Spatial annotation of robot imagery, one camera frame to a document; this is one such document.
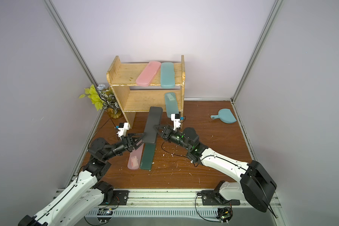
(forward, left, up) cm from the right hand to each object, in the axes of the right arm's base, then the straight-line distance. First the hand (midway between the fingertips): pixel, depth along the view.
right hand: (154, 126), depth 66 cm
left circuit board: (-33, +27, -35) cm, 55 cm away
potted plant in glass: (+24, +36, -5) cm, 44 cm away
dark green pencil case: (-3, +8, -30) cm, 32 cm away
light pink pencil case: (-5, +16, -29) cm, 33 cm away
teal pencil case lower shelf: (+24, -7, -9) cm, 27 cm away
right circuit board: (-31, -35, -33) cm, 57 cm away
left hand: (-6, +4, -2) cm, 8 cm away
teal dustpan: (+34, -49, -33) cm, 68 cm away
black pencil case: (+5, +1, -1) cm, 5 cm away
